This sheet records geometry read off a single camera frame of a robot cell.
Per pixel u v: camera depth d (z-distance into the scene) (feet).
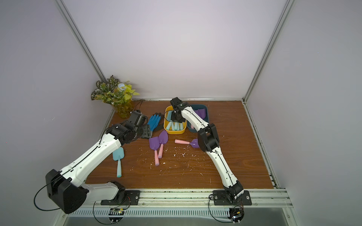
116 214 2.38
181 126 3.28
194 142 3.09
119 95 3.22
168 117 3.49
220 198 2.38
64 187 1.24
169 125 3.27
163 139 3.13
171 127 3.28
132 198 2.40
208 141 2.12
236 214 2.32
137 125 1.97
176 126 3.20
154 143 3.06
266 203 2.34
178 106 2.54
